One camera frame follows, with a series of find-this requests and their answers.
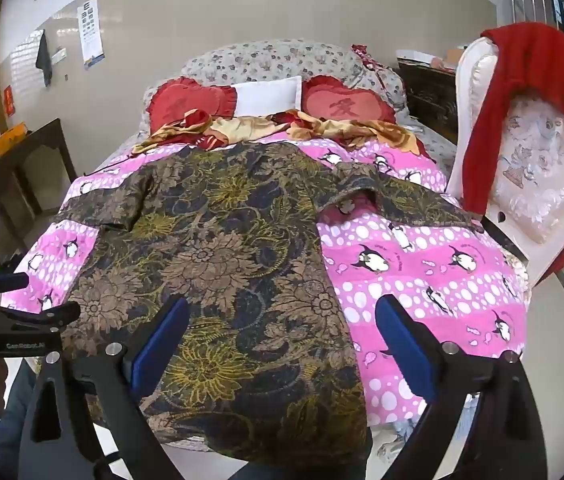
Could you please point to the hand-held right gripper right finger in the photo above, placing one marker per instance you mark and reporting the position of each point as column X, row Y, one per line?
column 404, row 345

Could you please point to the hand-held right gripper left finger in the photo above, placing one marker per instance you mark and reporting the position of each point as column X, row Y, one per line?
column 162, row 340

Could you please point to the grey floral bed headboard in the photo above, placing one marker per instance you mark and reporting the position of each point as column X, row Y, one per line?
column 272, row 57

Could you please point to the white upholstered chair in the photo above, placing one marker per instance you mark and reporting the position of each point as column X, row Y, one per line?
column 532, row 180

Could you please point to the red heart pillow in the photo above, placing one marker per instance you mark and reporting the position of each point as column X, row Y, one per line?
column 187, row 102
column 342, row 102

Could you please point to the red cloth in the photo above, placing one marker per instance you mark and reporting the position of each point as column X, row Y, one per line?
column 482, row 125

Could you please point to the dark wooden side table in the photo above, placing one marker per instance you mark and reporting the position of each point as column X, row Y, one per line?
column 37, row 160

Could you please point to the red wall sticker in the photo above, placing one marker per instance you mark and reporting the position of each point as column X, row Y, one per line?
column 9, row 101

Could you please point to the dark wooden cabinet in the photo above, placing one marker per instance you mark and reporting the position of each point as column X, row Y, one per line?
column 432, row 100

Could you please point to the white pillow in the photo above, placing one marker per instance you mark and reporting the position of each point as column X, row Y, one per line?
column 267, row 95

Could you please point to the pink penguin print blanket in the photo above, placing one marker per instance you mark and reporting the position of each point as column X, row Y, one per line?
column 412, row 270

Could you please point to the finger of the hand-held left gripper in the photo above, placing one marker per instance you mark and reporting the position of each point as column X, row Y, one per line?
column 12, row 281
column 42, row 316

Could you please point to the brown navy floral shirt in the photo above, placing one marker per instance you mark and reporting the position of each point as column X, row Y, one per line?
column 222, row 260

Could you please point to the white wall switch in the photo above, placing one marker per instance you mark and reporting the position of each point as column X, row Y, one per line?
column 59, row 53

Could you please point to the gold red satin quilt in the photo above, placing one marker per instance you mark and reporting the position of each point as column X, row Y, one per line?
column 242, row 130

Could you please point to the orange box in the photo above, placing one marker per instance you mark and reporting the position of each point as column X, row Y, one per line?
column 9, row 137

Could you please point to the dark hanging cloth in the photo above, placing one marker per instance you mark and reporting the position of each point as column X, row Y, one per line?
column 44, row 60

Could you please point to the wall chart poster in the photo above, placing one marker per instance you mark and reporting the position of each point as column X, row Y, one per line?
column 91, row 35

